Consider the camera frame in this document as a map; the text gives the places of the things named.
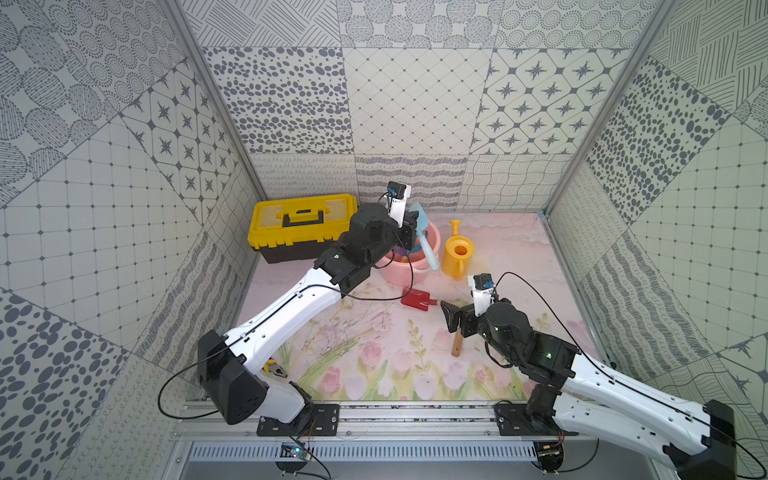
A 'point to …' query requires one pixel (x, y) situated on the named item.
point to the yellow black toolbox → (299, 229)
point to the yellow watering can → (457, 253)
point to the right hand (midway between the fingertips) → (458, 301)
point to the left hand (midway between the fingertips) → (412, 204)
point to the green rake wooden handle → (458, 343)
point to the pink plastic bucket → (407, 268)
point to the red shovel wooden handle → (418, 299)
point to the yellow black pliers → (275, 368)
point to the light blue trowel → (421, 228)
